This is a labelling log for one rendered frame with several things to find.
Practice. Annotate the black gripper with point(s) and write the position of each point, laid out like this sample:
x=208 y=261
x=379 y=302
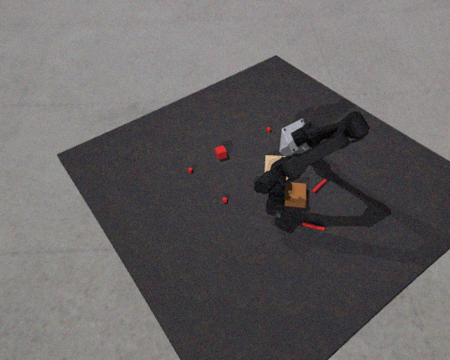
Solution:
x=276 y=199

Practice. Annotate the beige rectangular block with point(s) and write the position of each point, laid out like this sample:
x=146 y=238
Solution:
x=269 y=160

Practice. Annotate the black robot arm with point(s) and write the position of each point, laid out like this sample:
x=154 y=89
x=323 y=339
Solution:
x=352 y=126

